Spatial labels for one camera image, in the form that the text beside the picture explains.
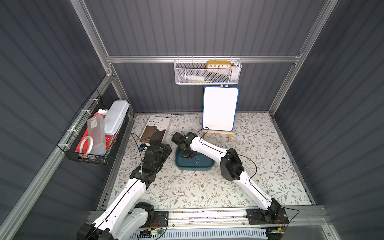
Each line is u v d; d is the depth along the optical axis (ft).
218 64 2.85
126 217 1.55
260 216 2.42
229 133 3.30
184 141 2.36
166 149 2.42
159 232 2.30
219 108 2.99
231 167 2.03
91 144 2.06
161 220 2.40
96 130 2.26
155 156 1.97
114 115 2.45
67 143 1.95
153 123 3.59
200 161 3.08
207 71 2.95
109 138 2.31
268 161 3.08
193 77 2.99
